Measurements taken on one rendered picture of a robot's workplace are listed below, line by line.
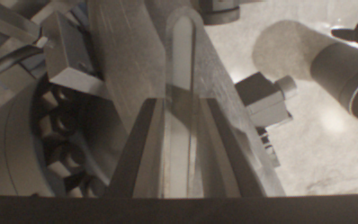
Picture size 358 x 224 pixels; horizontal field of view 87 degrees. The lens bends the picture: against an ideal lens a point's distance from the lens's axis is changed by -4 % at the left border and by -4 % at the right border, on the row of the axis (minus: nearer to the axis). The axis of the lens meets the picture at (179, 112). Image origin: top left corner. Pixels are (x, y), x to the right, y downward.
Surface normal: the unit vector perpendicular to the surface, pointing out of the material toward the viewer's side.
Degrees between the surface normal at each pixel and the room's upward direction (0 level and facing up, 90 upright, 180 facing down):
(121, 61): 44
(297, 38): 0
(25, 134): 52
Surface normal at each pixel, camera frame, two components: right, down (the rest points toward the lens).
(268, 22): 0.05, 0.58
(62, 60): -0.36, -0.15
